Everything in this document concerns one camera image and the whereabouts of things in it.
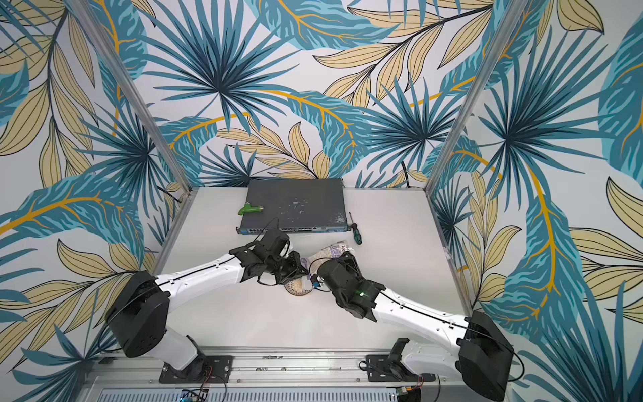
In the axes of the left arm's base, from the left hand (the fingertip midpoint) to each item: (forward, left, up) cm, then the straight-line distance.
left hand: (308, 273), depth 81 cm
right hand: (+2, -10, +7) cm, 12 cm away
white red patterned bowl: (-3, +3, -4) cm, 5 cm away
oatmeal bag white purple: (+3, 0, +1) cm, 3 cm away
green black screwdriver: (+19, -19, -9) cm, 29 cm away
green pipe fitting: (+31, +26, -5) cm, 40 cm away
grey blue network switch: (+36, +6, -8) cm, 37 cm away
